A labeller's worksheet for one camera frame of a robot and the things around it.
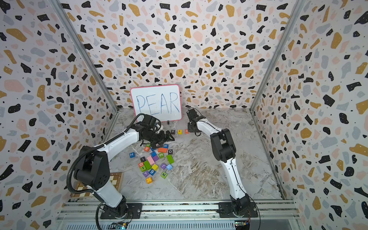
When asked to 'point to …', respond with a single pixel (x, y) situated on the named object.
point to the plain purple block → (155, 158)
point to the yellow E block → (180, 132)
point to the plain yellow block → (155, 167)
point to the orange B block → (146, 148)
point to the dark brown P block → (173, 132)
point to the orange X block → (149, 180)
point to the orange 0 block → (141, 164)
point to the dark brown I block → (143, 159)
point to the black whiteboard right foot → (168, 122)
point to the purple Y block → (145, 174)
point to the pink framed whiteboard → (162, 101)
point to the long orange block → (162, 150)
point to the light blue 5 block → (169, 166)
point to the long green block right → (170, 159)
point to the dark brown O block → (170, 151)
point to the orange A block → (186, 131)
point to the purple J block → (163, 166)
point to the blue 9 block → (152, 172)
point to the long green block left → (147, 165)
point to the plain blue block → (153, 154)
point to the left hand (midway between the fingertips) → (171, 141)
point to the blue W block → (165, 145)
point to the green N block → (164, 175)
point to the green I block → (143, 168)
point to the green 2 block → (161, 155)
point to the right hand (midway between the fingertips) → (194, 128)
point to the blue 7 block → (153, 149)
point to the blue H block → (132, 155)
